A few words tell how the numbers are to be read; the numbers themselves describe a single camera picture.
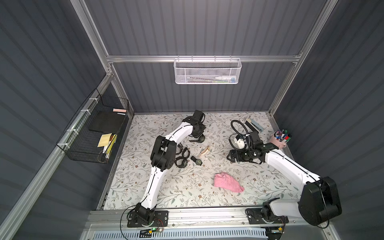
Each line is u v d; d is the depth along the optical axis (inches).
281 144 35.9
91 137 27.9
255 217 28.9
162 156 24.2
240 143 31.1
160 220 28.4
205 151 37.9
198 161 36.8
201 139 38.5
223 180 32.3
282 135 35.9
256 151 24.3
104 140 28.4
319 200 16.1
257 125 43.1
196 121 32.5
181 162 35.2
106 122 31.0
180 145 38.9
